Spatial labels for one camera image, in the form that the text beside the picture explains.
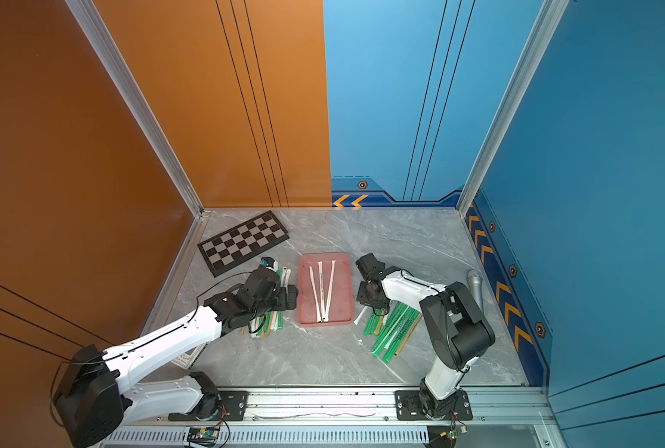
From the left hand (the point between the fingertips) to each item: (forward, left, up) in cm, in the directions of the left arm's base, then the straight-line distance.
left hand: (288, 288), depth 84 cm
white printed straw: (+3, -7, -10) cm, 13 cm away
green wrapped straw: (-7, -27, -10) cm, 29 cm away
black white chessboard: (+24, +22, -8) cm, 33 cm away
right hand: (+2, -24, -11) cm, 27 cm away
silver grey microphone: (+8, -62, -8) cm, 63 cm away
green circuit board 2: (-34, -45, -11) cm, 58 cm away
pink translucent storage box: (+5, -10, -10) cm, 15 cm away
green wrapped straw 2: (-6, -35, -11) cm, 37 cm away
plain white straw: (-4, -11, -11) cm, 16 cm away
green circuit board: (-36, +19, -14) cm, 43 cm away
